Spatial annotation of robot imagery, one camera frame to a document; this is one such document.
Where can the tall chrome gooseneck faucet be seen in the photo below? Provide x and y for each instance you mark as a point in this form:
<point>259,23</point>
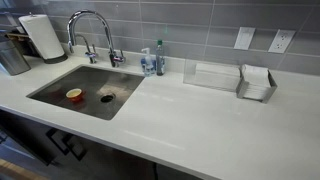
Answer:
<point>108,36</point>

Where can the small chrome faucet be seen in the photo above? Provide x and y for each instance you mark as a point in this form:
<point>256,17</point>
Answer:
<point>90,56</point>

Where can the blue hand soap pump bottle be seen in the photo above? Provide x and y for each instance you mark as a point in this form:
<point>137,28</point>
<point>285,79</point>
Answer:
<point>148,66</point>

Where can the green capped dish soap bottle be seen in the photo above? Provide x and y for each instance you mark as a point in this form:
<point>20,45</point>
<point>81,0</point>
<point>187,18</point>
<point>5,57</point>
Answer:
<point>160,61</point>

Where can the clear acrylic towel tray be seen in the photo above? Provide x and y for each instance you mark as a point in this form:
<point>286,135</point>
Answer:
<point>189,73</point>

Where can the black sink drain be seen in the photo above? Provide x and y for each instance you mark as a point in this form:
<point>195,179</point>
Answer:
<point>107,98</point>

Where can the folded white paper towels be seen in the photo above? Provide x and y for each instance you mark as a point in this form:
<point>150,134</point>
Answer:
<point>216,76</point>

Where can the stainless steel sink basin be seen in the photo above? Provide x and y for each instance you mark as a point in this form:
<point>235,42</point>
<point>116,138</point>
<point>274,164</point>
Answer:
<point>83,80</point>

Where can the red cup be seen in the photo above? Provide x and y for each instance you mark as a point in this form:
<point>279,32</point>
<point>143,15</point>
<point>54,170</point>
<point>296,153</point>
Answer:
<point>74,94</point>

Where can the white napkin stack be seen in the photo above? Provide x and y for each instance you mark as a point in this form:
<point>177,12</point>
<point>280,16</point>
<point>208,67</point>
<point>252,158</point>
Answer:
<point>256,78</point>

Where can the metal paper towel holder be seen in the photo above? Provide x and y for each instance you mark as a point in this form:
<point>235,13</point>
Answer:
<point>56,60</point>

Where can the metal napkin holder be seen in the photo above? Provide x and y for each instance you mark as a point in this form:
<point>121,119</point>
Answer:
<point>270,89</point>

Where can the white power outlet plate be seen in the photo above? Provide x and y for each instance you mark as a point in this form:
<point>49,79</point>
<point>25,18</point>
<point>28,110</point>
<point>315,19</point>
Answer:
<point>281,41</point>

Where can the white paper towel roll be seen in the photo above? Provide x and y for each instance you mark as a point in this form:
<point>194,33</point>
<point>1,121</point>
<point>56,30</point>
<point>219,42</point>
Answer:
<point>41,35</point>

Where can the stainless steel lidded bin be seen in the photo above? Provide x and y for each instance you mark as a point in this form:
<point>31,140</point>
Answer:
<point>13,60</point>

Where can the wooden countertop rack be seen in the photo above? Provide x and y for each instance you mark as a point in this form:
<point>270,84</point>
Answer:
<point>16,36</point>

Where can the white light switch plate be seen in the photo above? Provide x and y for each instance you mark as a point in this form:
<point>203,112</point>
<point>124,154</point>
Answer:
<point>244,38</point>

